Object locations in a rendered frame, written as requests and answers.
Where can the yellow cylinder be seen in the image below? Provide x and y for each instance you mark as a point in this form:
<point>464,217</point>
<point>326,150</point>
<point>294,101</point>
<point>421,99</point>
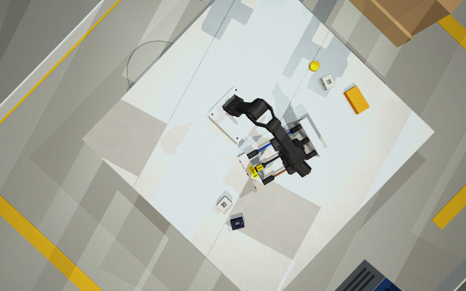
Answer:
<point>314,66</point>

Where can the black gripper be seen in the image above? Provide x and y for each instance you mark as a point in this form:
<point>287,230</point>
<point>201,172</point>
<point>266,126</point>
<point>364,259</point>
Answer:
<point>277,147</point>

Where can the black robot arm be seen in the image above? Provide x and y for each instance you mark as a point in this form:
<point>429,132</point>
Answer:
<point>293,150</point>

